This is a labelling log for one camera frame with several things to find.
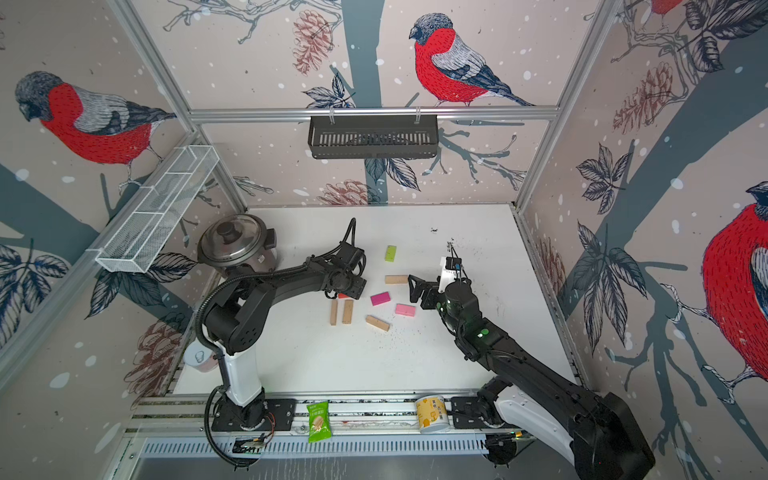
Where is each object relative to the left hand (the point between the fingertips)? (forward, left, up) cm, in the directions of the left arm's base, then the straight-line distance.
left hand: (358, 280), depth 97 cm
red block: (-9, +3, +6) cm, 11 cm away
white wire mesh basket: (-6, +51, +29) cm, 59 cm away
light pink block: (-10, -15, -1) cm, 18 cm away
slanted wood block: (-13, -5, -1) cm, 15 cm away
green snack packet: (-40, +6, 0) cm, 41 cm away
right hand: (-7, -20, +15) cm, 26 cm away
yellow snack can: (-39, -21, +6) cm, 44 cm away
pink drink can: (-26, +40, +4) cm, 48 cm away
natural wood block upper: (+2, -13, -3) cm, 13 cm away
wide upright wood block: (-10, +3, -2) cm, 11 cm away
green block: (+13, -10, -2) cm, 16 cm away
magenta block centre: (-5, -7, -2) cm, 9 cm away
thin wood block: (-10, +7, -2) cm, 13 cm away
